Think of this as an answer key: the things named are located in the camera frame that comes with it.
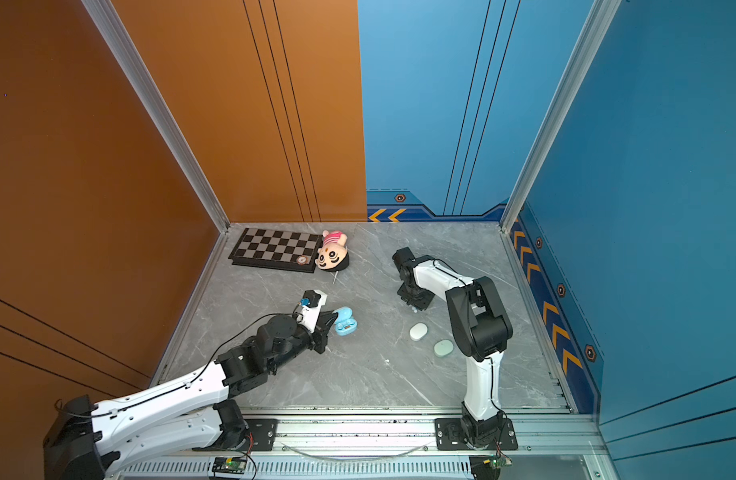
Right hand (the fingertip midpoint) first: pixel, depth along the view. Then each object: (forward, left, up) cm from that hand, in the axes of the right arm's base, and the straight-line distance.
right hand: (409, 301), depth 98 cm
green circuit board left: (-44, +45, -2) cm, 63 cm away
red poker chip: (+15, +38, +4) cm, 41 cm away
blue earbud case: (-16, +19, +16) cm, 29 cm away
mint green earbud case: (-16, -9, +1) cm, 18 cm away
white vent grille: (-45, +28, -1) cm, 53 cm away
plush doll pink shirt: (+13, +25, +9) cm, 30 cm away
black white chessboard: (+20, +48, +4) cm, 53 cm away
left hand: (-14, +20, +18) cm, 31 cm away
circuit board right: (-43, -18, 0) cm, 47 cm away
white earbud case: (-11, -2, +1) cm, 11 cm away
